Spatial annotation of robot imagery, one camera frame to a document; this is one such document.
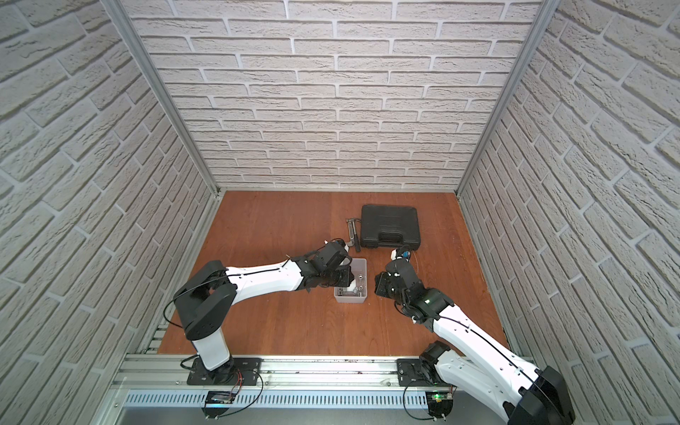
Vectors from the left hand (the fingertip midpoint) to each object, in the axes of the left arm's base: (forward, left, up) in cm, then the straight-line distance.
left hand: (358, 276), depth 86 cm
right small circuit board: (-34, -21, -7) cm, 41 cm away
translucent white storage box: (-3, 0, -5) cm, 6 cm away
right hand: (-3, -7, +5) cm, 8 cm away
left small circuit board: (-33, +39, -9) cm, 52 cm away
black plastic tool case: (+22, -13, -2) cm, 26 cm away
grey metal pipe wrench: (+21, +1, -5) cm, 22 cm away
